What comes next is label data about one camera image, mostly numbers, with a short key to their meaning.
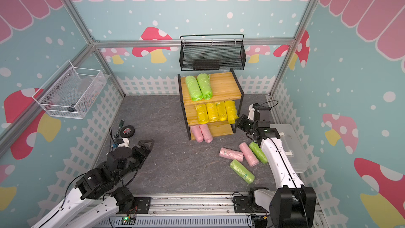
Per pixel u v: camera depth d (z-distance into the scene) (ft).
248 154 2.84
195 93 2.26
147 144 2.15
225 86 2.63
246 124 2.34
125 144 2.15
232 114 2.73
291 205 1.28
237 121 2.67
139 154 2.05
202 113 2.72
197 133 3.08
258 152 2.86
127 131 3.21
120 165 1.70
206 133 3.09
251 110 2.45
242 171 2.66
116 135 3.18
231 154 2.85
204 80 2.38
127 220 2.39
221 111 2.77
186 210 2.41
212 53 3.15
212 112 2.75
